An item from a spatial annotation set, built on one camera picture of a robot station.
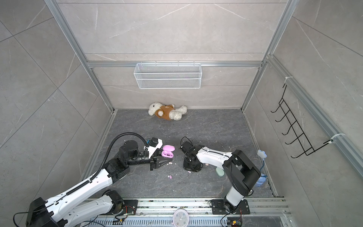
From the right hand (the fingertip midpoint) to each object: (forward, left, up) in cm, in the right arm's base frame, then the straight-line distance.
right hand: (187, 168), depth 88 cm
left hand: (-3, +8, +26) cm, 27 cm away
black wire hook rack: (-2, -51, +32) cm, 60 cm away
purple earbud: (-6, +10, +1) cm, 12 cm away
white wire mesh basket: (+57, +12, +31) cm, 66 cm away
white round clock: (-26, +4, +3) cm, 27 cm away
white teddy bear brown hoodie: (+41, +14, +10) cm, 44 cm away
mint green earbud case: (-4, -20, +2) cm, 21 cm away
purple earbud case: (-2, +9, +28) cm, 29 cm away
